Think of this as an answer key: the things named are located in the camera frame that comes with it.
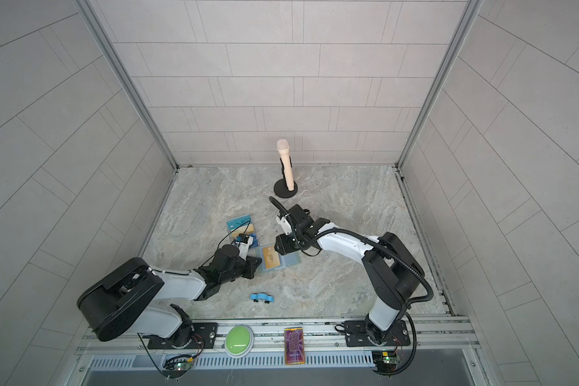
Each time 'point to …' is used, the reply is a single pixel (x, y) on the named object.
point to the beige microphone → (283, 148)
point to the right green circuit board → (385, 361)
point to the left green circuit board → (178, 364)
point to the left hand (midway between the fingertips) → (268, 260)
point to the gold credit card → (271, 257)
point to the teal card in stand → (238, 222)
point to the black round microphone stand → (281, 186)
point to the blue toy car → (260, 297)
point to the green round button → (239, 341)
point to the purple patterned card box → (294, 346)
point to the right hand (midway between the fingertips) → (278, 249)
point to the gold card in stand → (245, 229)
